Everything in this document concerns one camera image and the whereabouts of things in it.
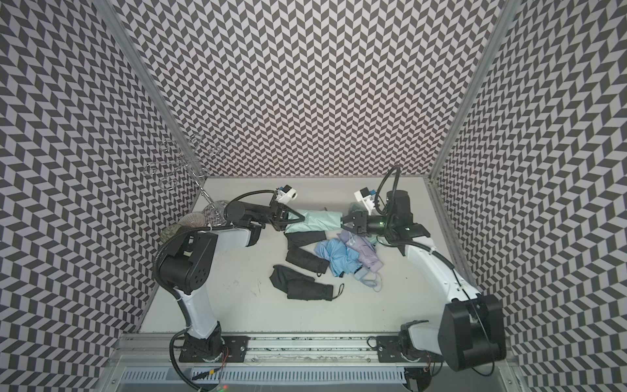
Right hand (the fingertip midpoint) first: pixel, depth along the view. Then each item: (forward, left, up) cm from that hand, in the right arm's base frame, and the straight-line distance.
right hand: (338, 229), depth 73 cm
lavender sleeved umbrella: (+1, -11, -21) cm, 24 cm away
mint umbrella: (+2, +4, +2) cm, 5 cm away
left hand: (+1, +11, +1) cm, 11 cm away
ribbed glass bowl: (+18, +59, -19) cm, 65 cm away
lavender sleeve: (+10, -4, -22) cm, 24 cm away
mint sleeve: (0, +12, +2) cm, 12 cm away
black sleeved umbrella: (0, +11, -20) cm, 23 cm away
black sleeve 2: (-6, +20, -21) cm, 30 cm away
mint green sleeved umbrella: (+8, -14, -20) cm, 25 cm away
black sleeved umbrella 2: (-11, +10, -22) cm, 27 cm away
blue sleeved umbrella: (-1, -1, -18) cm, 18 cm away
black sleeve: (+8, +16, -20) cm, 27 cm away
